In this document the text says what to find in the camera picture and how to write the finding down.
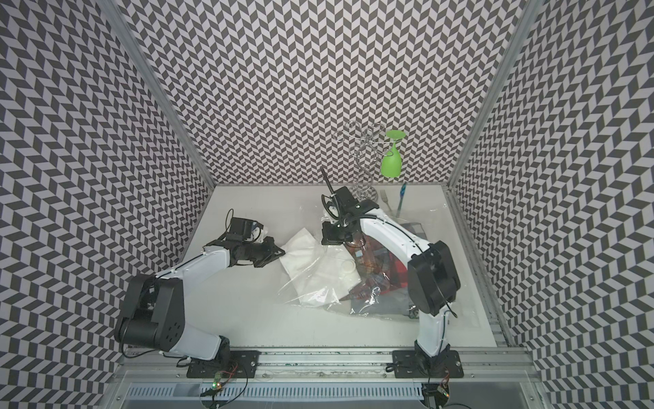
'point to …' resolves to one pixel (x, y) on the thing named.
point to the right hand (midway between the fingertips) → (324, 245)
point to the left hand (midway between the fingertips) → (284, 253)
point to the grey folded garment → (395, 302)
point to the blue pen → (402, 192)
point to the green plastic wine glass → (392, 162)
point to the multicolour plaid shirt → (379, 272)
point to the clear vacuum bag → (289, 295)
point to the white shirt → (319, 273)
